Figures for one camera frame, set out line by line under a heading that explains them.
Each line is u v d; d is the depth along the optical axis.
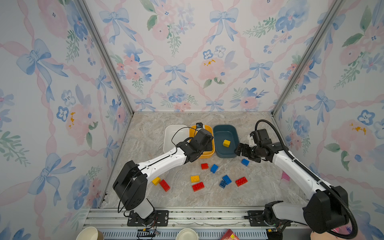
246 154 0.74
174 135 0.68
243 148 0.75
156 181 0.83
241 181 0.85
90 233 0.63
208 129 1.03
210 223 0.73
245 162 0.94
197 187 0.83
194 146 0.62
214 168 0.90
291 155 0.53
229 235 0.67
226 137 1.03
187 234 0.72
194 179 0.86
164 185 0.83
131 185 0.43
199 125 0.73
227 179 0.85
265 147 0.60
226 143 1.00
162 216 0.75
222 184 0.84
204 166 0.93
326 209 0.40
